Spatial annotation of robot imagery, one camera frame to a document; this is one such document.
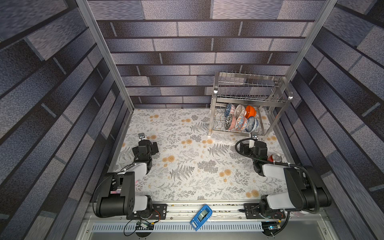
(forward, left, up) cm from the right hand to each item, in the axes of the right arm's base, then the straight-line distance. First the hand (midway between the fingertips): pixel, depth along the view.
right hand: (249, 141), depth 93 cm
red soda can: (-13, -11, +4) cm, 18 cm away
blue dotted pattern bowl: (+29, +10, -1) cm, 30 cm away
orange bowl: (+22, -4, +5) cm, 23 cm away
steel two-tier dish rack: (+23, -1, +10) cm, 25 cm away
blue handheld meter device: (-42, +31, -1) cm, 52 cm away
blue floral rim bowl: (+14, -5, 0) cm, 15 cm away
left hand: (-4, +66, +2) cm, 66 cm away
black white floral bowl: (+18, +11, -1) cm, 21 cm away
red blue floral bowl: (+15, +2, 0) cm, 15 cm away
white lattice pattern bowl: (+29, +2, -2) cm, 29 cm away
